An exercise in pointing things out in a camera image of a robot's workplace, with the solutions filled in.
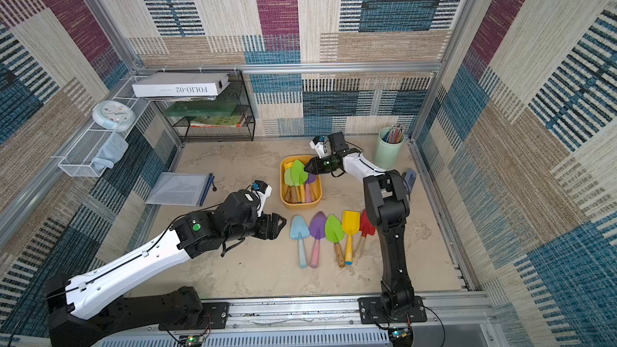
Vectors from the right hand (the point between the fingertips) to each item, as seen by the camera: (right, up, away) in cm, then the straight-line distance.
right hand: (307, 166), depth 101 cm
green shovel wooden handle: (-7, -10, -3) cm, 13 cm away
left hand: (-8, -15, -29) cm, 34 cm away
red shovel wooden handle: (+22, -23, -9) cm, 33 cm away
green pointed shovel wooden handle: (+10, -24, -11) cm, 28 cm away
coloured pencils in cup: (+36, +13, -2) cm, 38 cm away
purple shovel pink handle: (+4, -24, -10) cm, 26 cm away
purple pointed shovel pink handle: (+1, -6, +1) cm, 6 cm away
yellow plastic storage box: (-1, +2, +2) cm, 3 cm away
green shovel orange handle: (-4, -5, +1) cm, 6 cm away
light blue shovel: (-3, -23, -10) cm, 26 cm away
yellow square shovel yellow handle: (+17, -22, -10) cm, 29 cm away
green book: (-42, +23, -3) cm, 48 cm away
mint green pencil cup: (+33, +8, -1) cm, 34 cm away
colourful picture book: (-37, +18, -2) cm, 41 cm away
